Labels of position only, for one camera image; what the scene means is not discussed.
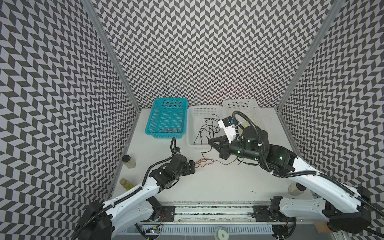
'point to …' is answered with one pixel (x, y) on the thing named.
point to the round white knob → (221, 233)
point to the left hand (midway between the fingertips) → (190, 164)
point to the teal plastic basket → (168, 119)
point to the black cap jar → (129, 162)
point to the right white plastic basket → (249, 107)
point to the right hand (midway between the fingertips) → (209, 140)
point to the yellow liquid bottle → (126, 184)
